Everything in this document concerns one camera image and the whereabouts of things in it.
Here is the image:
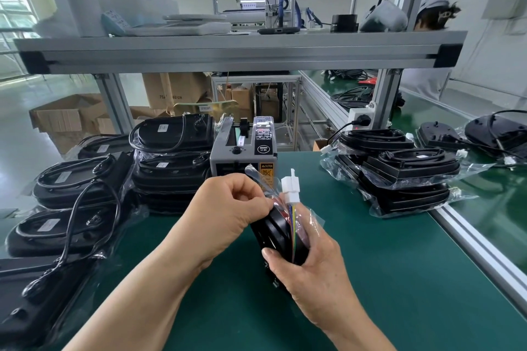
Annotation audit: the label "person's left hand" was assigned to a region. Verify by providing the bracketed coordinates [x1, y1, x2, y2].
[160, 172, 275, 282]

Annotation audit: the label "person's right hand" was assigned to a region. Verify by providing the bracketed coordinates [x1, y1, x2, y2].
[262, 202, 375, 335]

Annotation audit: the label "group of bagged black lamps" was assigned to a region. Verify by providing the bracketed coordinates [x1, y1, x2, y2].
[321, 127, 479, 218]

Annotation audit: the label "unbagged black lamps with cables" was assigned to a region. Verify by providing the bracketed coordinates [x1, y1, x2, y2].
[416, 110, 527, 165]

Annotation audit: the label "person's left forearm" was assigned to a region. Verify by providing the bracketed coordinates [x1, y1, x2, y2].
[64, 252, 207, 351]

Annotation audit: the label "grey tape dispenser machine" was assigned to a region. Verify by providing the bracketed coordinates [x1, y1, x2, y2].
[210, 115, 278, 177]

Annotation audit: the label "grey metal shelf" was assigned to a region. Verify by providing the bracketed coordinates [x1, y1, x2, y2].
[15, 31, 468, 75]

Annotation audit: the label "white flat scale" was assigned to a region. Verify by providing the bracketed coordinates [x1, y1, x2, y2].
[130, 16, 233, 37]

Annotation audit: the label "black phone on shelf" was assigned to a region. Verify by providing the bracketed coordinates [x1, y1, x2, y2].
[257, 26, 301, 35]

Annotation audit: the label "white handset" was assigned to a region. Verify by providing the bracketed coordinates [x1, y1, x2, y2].
[101, 11, 133, 35]

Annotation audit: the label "white box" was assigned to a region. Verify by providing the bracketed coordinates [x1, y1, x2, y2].
[94, 0, 180, 25]

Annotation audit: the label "black cup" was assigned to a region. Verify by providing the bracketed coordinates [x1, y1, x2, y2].
[332, 14, 359, 32]

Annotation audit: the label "grey barcode scanner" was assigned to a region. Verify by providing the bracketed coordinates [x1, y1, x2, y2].
[360, 0, 408, 32]

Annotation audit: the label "window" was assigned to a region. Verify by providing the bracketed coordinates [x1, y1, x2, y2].
[0, 0, 41, 80]

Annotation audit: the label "aluminium table edge rail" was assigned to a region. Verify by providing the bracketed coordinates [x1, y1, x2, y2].
[432, 205, 527, 315]

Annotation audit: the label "bundle of black cables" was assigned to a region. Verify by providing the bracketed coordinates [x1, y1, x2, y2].
[333, 86, 375, 109]

